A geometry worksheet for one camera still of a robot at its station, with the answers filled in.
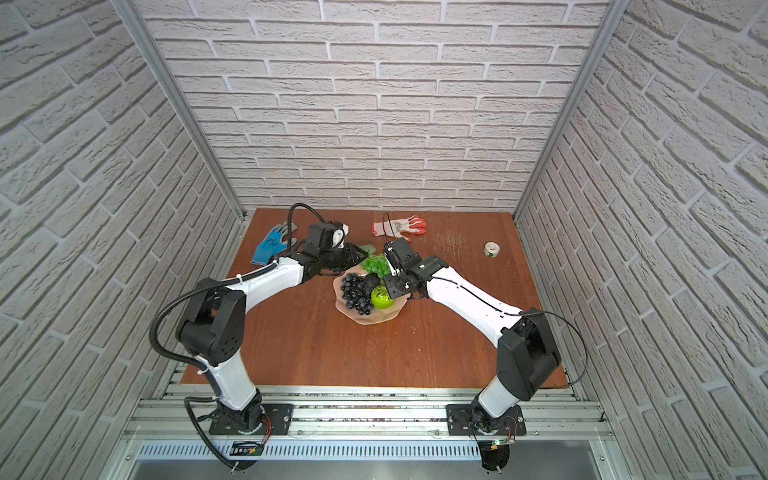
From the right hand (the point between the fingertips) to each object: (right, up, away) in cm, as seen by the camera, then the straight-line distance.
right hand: (402, 282), depth 85 cm
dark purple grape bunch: (-15, -3, +4) cm, 16 cm away
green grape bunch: (-8, +5, +7) cm, 12 cm away
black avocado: (-10, -1, +9) cm, 14 cm away
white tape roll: (+34, +9, +22) cm, 41 cm away
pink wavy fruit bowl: (-8, -11, +5) cm, 14 cm away
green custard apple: (-6, -5, +3) cm, 9 cm away
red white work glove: (+5, +19, +29) cm, 35 cm away
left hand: (-9, +9, +5) cm, 13 cm away
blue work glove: (-48, +12, +25) cm, 56 cm away
